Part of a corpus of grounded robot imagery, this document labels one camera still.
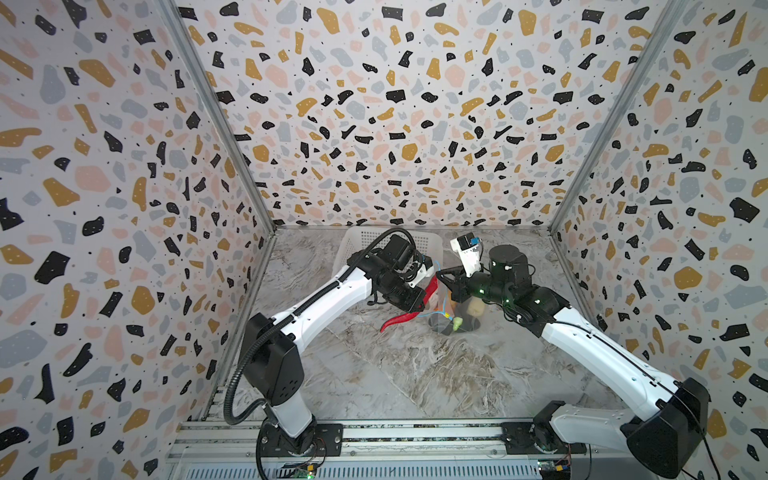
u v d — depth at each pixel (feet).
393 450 2.40
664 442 1.25
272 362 1.42
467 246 2.06
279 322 1.47
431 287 2.61
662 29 2.40
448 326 2.67
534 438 2.23
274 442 2.38
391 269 2.05
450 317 2.46
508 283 1.83
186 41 2.40
